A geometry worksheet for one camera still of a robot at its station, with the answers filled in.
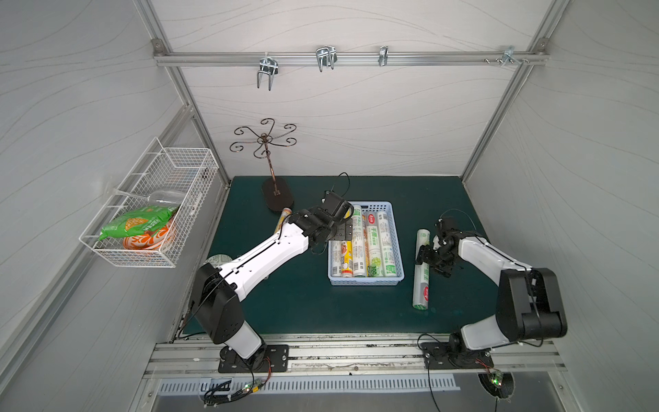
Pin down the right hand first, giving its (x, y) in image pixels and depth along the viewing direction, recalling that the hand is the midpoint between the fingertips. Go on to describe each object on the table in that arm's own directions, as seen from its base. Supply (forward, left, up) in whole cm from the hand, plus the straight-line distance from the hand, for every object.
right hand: (426, 263), depth 91 cm
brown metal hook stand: (+32, +61, -1) cm, 69 cm away
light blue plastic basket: (+22, +16, +4) cm, 28 cm away
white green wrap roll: (+6, +25, +6) cm, 27 cm away
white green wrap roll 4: (-2, +14, +2) cm, 14 cm away
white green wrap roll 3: (-2, +18, +2) cm, 19 cm away
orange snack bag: (-13, +78, +32) cm, 85 cm away
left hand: (+3, +32, +17) cm, 36 cm away
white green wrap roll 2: (0, +33, +2) cm, 33 cm away
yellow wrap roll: (-2, +29, +6) cm, 29 cm away
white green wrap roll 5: (-4, +3, +2) cm, 6 cm away
